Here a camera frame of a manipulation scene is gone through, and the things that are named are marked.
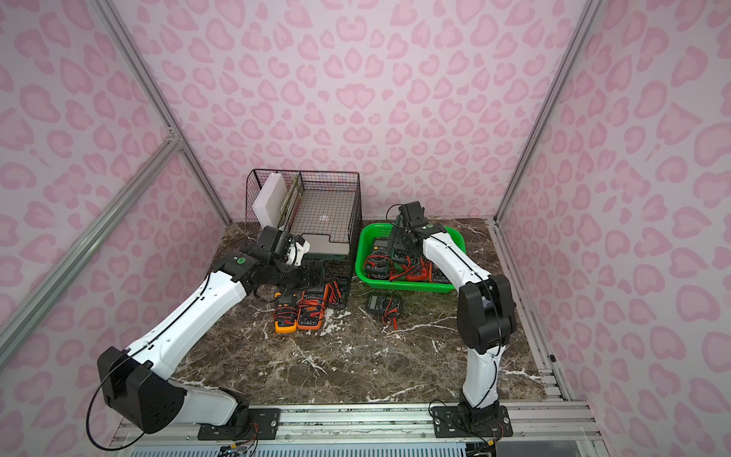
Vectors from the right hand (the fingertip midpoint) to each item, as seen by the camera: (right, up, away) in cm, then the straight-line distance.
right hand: (400, 239), depth 94 cm
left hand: (-22, -11, -18) cm, 30 cm away
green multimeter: (+2, -7, -6) cm, 10 cm away
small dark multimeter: (-5, -21, -4) cm, 22 cm away
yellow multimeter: (-36, -23, -5) cm, 43 cm away
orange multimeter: (-29, -22, -4) cm, 36 cm away
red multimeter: (+9, -11, +4) cm, 15 cm away
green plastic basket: (-12, +2, +9) cm, 15 cm away
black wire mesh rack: (-23, -7, -25) cm, 34 cm away
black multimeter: (-22, -18, -1) cm, 28 cm away
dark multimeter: (-7, -8, +1) cm, 11 cm away
